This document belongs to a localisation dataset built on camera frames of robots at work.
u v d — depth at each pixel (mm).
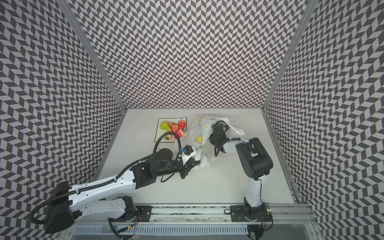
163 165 535
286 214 753
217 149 786
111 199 597
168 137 965
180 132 983
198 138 780
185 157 581
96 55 906
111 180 468
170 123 1054
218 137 781
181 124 1035
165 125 1020
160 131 1048
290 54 833
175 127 1020
